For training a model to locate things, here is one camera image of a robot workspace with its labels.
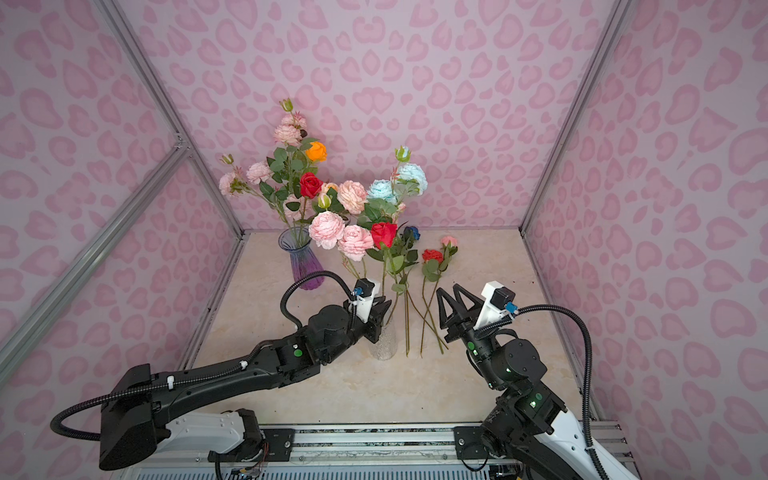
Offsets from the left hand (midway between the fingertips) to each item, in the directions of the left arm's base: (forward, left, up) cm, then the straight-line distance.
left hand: (390, 297), depth 70 cm
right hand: (-4, -11, +10) cm, 15 cm away
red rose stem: (+26, -14, -26) cm, 39 cm away
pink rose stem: (+34, -22, -23) cm, 47 cm away
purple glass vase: (+27, +29, -9) cm, 41 cm away
